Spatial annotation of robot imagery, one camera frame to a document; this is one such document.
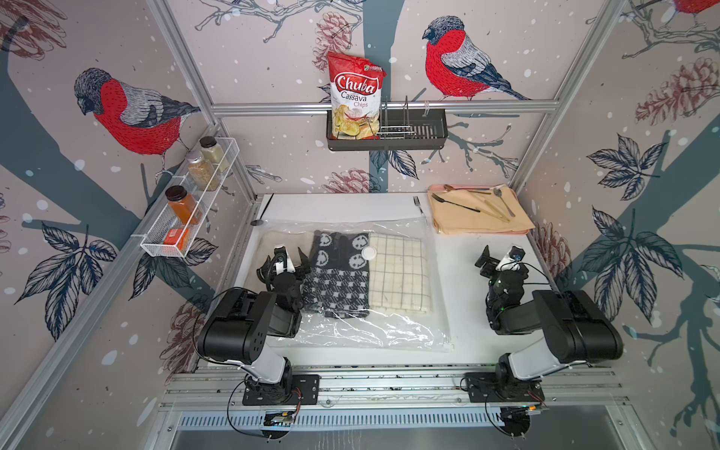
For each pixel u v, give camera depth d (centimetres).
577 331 44
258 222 110
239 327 46
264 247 101
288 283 70
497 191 121
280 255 72
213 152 80
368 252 95
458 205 117
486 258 82
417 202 118
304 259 85
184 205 67
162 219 67
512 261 74
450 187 123
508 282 67
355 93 79
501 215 114
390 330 83
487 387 73
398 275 92
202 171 75
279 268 77
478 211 115
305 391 73
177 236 66
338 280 91
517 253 75
